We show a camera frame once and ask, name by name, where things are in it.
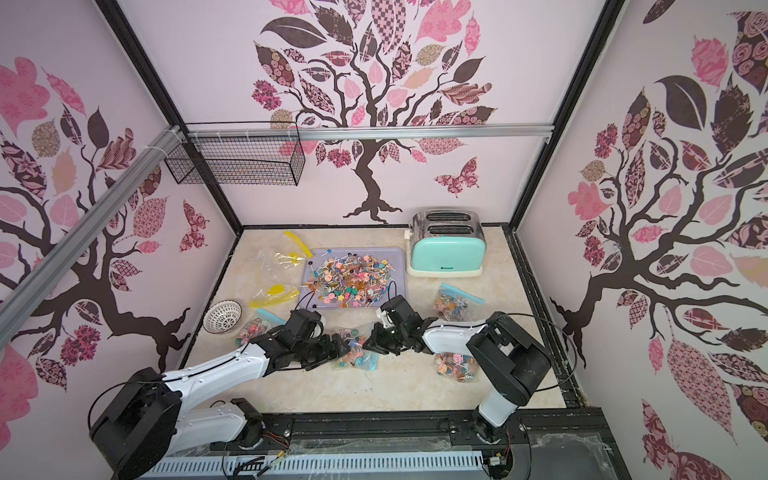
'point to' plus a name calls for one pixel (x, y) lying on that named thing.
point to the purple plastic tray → (395, 256)
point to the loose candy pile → (350, 280)
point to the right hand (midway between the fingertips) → (360, 345)
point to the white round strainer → (222, 316)
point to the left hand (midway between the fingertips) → (340, 359)
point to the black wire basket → (241, 161)
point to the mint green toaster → (446, 243)
